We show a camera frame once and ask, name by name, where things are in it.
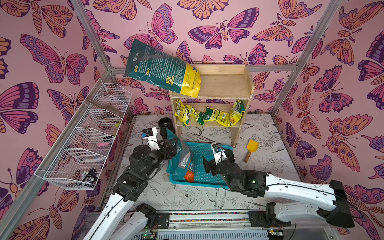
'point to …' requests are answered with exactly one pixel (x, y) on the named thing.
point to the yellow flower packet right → (236, 112)
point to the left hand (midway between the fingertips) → (175, 138)
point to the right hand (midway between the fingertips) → (210, 155)
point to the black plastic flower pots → (164, 123)
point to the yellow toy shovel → (252, 146)
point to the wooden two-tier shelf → (221, 100)
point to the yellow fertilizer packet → (182, 112)
